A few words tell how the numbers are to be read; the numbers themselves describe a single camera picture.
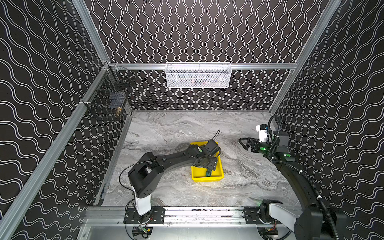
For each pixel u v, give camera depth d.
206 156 0.68
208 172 0.86
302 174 0.50
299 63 0.90
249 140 0.71
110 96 0.92
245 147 0.72
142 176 0.47
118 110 0.81
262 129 0.72
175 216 0.76
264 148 0.69
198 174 0.87
